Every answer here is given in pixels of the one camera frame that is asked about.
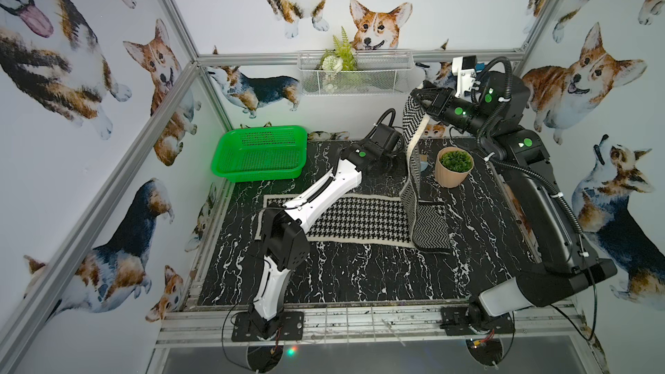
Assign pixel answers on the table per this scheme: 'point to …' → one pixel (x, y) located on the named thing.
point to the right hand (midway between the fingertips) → (407, 90)
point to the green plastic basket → (242, 154)
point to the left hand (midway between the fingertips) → (413, 165)
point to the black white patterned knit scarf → (380, 220)
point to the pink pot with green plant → (453, 166)
